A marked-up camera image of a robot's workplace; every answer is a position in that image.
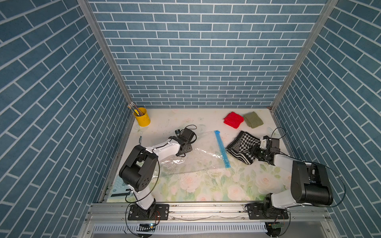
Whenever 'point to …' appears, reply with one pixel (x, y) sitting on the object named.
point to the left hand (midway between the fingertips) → (190, 149)
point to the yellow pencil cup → (143, 120)
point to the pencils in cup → (135, 109)
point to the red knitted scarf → (233, 120)
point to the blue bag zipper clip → (217, 132)
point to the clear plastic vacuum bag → (208, 153)
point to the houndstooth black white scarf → (240, 147)
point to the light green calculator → (121, 192)
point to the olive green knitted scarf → (253, 120)
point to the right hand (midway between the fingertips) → (251, 149)
